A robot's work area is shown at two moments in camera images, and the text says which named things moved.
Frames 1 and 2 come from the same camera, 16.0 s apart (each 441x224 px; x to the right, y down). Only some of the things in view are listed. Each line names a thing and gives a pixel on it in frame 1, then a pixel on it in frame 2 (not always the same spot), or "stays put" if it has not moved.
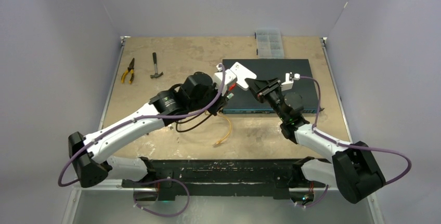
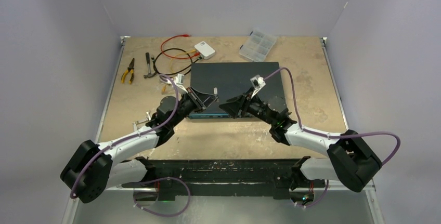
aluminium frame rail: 110,91 stays put
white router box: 242,73 -> 205,50
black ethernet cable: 180,131 -> 191,64
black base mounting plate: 221,177 stays put
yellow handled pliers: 130,68 stays put
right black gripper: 263,88 -> 233,105
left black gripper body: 213,94 -> 189,103
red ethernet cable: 232,86 -> 169,37
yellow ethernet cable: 228,133 -> 192,51
